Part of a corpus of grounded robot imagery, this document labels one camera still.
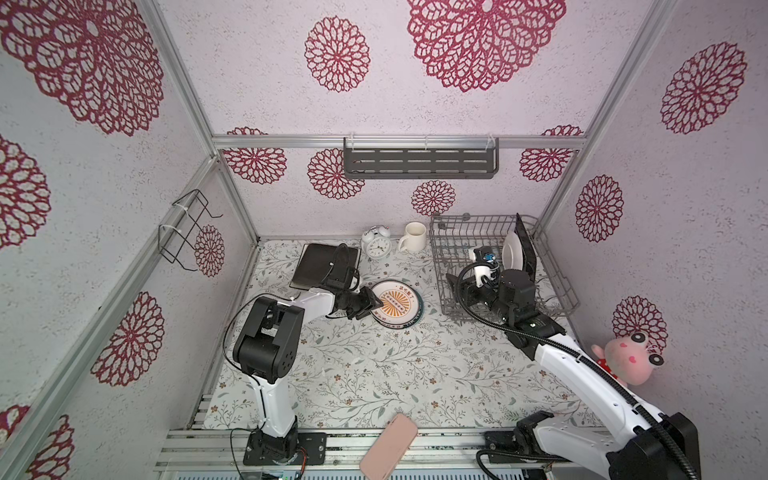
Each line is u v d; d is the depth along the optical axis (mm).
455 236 1208
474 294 684
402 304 980
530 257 881
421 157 917
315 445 743
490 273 653
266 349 500
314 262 1097
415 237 1128
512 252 983
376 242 1080
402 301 999
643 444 377
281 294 571
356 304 853
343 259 1088
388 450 724
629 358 727
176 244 767
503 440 746
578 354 493
